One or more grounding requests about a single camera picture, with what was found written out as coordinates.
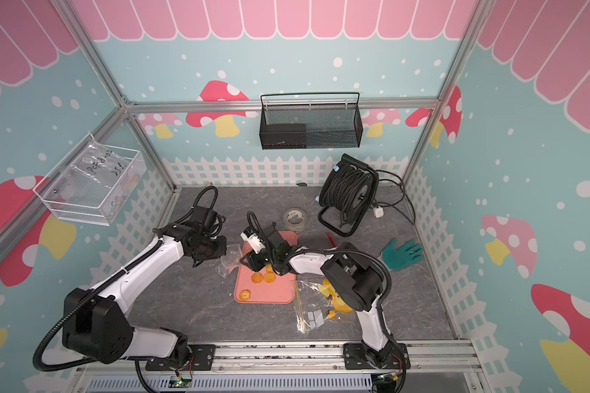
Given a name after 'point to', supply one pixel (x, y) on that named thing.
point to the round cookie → (245, 295)
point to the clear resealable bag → (230, 260)
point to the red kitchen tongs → (333, 241)
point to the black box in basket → (283, 136)
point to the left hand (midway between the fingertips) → (222, 255)
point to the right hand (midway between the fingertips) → (244, 257)
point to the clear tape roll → (294, 219)
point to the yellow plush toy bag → (316, 304)
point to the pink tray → (281, 291)
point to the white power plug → (378, 211)
